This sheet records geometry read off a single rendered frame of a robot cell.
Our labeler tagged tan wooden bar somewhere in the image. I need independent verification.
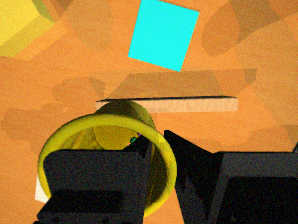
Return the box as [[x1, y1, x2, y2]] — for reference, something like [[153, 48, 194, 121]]
[[95, 95, 238, 113]]

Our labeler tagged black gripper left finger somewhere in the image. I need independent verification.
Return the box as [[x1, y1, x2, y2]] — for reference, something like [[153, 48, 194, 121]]
[[43, 135, 152, 224]]

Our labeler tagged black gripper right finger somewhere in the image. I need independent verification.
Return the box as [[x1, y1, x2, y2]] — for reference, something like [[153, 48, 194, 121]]
[[164, 130, 298, 224]]

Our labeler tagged cream flat pad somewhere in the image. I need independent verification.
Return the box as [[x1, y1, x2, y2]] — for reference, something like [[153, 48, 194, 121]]
[[35, 177, 48, 203]]

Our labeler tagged yellow cup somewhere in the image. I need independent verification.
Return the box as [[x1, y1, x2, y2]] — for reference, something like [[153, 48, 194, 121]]
[[37, 100, 177, 217]]

